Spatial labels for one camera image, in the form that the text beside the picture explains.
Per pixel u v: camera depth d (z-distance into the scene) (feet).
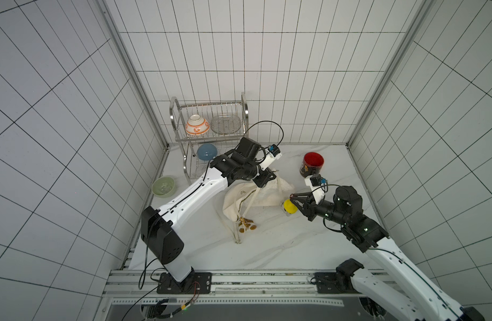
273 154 2.11
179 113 3.01
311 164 3.23
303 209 2.16
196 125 2.79
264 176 2.11
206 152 3.49
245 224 2.60
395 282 1.52
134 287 2.40
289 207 2.40
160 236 1.36
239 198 2.67
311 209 2.11
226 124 2.95
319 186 2.01
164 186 3.25
